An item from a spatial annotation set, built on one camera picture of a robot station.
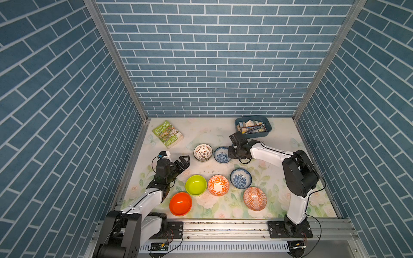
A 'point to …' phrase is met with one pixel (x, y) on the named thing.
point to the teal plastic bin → (264, 119)
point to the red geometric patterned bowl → (255, 198)
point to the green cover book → (168, 134)
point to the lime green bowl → (196, 185)
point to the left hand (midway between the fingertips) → (189, 160)
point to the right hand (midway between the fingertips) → (231, 153)
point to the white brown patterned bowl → (203, 152)
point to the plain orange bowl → (180, 203)
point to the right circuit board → (296, 248)
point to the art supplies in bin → (251, 127)
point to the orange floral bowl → (218, 185)
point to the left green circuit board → (159, 246)
